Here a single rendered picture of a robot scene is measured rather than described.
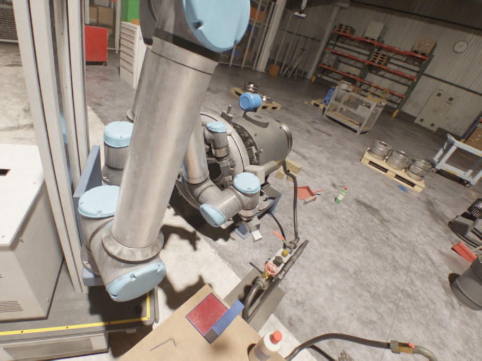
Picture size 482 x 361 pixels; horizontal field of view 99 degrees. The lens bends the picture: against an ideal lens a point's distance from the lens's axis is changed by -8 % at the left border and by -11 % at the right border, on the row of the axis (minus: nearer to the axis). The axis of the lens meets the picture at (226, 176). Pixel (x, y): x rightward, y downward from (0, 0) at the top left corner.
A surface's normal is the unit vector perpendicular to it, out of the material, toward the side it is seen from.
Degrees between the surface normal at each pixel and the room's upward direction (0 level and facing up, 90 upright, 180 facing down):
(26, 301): 90
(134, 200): 83
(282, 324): 0
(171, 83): 84
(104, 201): 5
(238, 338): 0
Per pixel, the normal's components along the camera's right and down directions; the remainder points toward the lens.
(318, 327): 0.25, -0.81
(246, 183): -0.01, -0.70
